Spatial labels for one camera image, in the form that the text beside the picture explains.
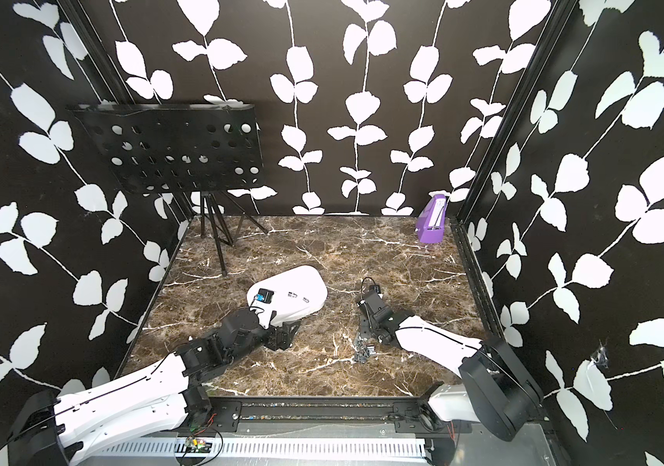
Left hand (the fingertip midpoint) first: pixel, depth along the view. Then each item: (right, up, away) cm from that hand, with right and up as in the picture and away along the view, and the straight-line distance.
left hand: (291, 315), depth 78 cm
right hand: (+22, -4, +11) cm, 25 cm away
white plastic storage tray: (-4, +3, +13) cm, 14 cm away
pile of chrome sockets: (+20, -12, +8) cm, 25 cm away
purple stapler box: (+48, +28, +29) cm, 62 cm away
